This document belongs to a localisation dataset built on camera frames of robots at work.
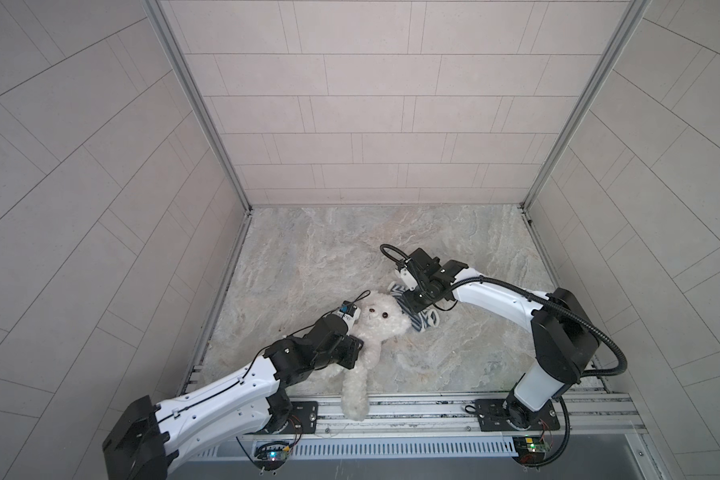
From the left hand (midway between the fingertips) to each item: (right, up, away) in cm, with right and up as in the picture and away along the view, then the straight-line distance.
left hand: (369, 343), depth 77 cm
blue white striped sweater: (+15, +4, +5) cm, 16 cm away
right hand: (+11, +8, +9) cm, 16 cm away
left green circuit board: (-21, -19, -13) cm, 31 cm away
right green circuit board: (+37, -21, -9) cm, 44 cm away
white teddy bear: (+3, +8, -3) cm, 9 cm away
